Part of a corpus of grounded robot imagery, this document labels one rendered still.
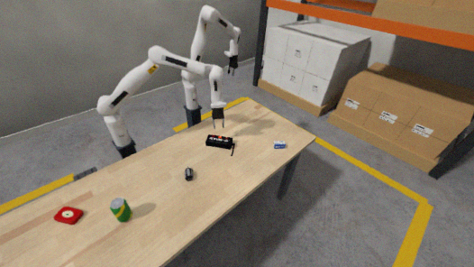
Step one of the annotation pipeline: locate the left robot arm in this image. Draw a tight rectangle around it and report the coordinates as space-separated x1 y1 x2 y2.
181 5 242 109

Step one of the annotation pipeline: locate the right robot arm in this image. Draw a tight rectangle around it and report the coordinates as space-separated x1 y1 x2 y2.
97 46 223 147

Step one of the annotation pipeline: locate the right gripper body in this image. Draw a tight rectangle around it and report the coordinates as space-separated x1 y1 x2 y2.
211 95 227 120

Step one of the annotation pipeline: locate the red mint tin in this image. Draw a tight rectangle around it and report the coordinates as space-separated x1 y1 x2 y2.
53 207 84 226

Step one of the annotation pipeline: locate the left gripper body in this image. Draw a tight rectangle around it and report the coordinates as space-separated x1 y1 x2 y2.
224 48 239 69

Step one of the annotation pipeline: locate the green drink can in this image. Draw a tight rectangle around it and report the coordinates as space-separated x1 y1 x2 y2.
110 198 132 223

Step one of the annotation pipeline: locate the black power strip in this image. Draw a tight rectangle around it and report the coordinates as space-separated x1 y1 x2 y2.
205 134 235 154

